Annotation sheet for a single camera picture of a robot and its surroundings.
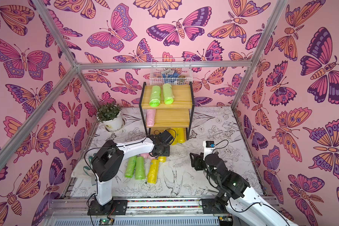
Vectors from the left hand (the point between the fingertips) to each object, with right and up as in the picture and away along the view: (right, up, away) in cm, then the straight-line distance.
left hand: (167, 152), depth 93 cm
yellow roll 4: (-8, -9, -10) cm, 16 cm away
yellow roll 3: (-3, -3, -4) cm, 6 cm away
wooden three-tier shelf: (+1, +29, -18) cm, 34 cm away
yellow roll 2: (+4, +15, -15) cm, 22 cm away
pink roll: (-10, +23, -7) cm, 26 cm away
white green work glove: (-50, -8, -8) cm, 52 cm away
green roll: (-16, -8, -9) cm, 20 cm away
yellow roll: (+9, +11, +3) cm, 14 cm away
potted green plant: (-38, +25, -1) cm, 46 cm away
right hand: (+15, +4, -20) cm, 25 cm away
